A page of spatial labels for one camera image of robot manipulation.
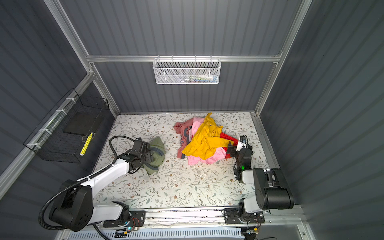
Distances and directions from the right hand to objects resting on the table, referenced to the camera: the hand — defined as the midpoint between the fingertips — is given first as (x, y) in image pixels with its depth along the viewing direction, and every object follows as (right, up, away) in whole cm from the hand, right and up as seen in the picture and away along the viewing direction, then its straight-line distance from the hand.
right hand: (240, 143), depth 90 cm
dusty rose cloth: (-39, +9, +12) cm, 41 cm away
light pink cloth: (-29, -12, +3) cm, 31 cm away
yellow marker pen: (-79, +2, -21) cm, 82 cm away
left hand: (-58, -8, -1) cm, 58 cm away
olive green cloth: (-49, -4, -3) cm, 49 cm away
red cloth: (-6, +3, +6) cm, 9 cm away
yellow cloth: (-21, +2, -1) cm, 21 cm away
